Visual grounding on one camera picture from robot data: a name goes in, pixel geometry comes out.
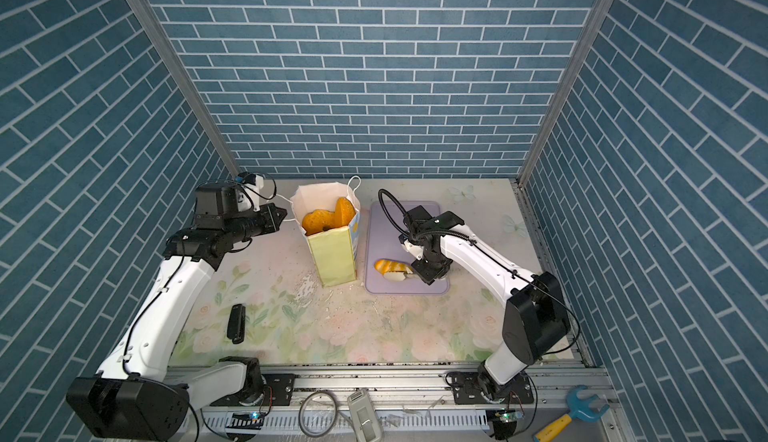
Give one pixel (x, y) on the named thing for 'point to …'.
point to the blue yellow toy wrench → (581, 409)
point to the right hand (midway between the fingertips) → (429, 268)
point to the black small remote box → (236, 323)
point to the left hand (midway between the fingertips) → (287, 210)
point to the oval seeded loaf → (344, 212)
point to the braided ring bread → (318, 220)
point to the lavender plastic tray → (384, 224)
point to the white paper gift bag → (335, 251)
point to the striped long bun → (391, 271)
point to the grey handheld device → (365, 417)
